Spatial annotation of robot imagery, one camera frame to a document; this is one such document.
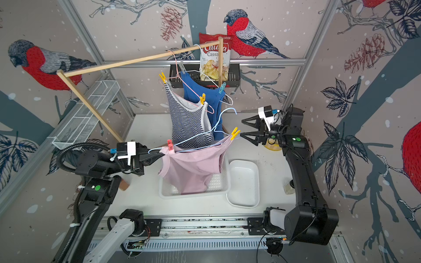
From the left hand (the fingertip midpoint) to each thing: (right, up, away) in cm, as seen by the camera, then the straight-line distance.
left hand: (165, 150), depth 53 cm
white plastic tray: (+32, -20, +36) cm, 52 cm away
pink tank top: (+7, -10, +14) cm, 19 cm away
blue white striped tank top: (+3, +10, +31) cm, 33 cm away
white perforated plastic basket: (+18, -23, +35) cm, 46 cm away
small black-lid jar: (+53, -22, +25) cm, 62 cm away
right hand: (+28, +8, +13) cm, 32 cm away
